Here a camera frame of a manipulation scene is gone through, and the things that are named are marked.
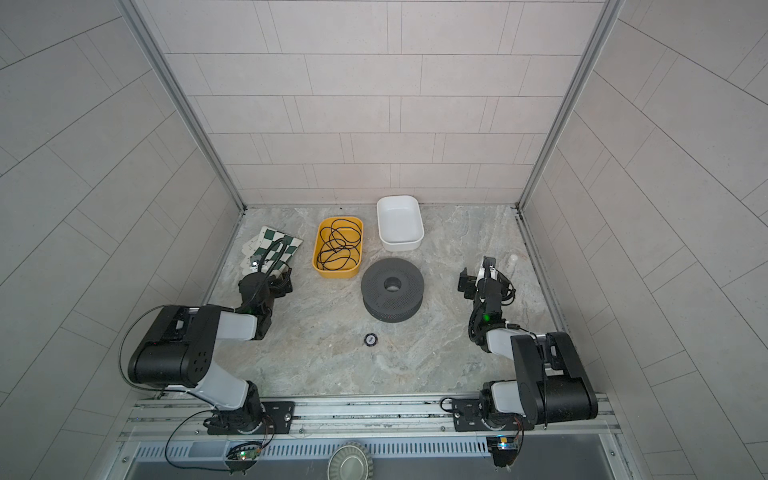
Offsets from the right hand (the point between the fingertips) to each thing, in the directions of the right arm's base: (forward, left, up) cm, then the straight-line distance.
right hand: (480, 268), depth 90 cm
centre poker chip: (-17, +35, -7) cm, 39 cm away
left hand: (+6, +63, -1) cm, 64 cm away
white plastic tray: (+26, +24, -5) cm, 35 cm away
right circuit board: (-43, +4, -9) cm, 44 cm away
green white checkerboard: (+12, +67, -3) cm, 69 cm away
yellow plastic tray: (+3, +40, -1) cm, 40 cm away
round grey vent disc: (-44, +39, -7) cm, 59 cm away
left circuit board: (-41, +62, -3) cm, 74 cm away
